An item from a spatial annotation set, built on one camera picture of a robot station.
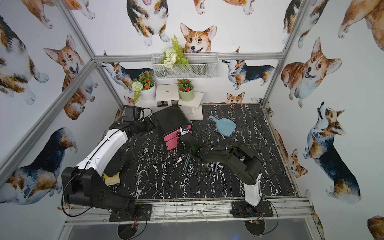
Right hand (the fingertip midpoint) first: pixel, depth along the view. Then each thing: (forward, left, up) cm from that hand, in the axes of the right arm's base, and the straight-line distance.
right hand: (177, 139), depth 90 cm
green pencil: (-10, -5, -9) cm, 15 cm away
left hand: (+6, +13, +10) cm, 17 cm away
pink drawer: (-2, +3, 0) cm, 4 cm away
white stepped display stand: (+27, +8, +12) cm, 30 cm away
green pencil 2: (-10, -6, -9) cm, 15 cm away
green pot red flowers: (+27, -5, +16) cm, 32 cm away
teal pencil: (-15, -23, -11) cm, 30 cm away
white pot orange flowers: (+29, +21, +20) cm, 41 cm away
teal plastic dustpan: (+17, -31, -10) cm, 37 cm away
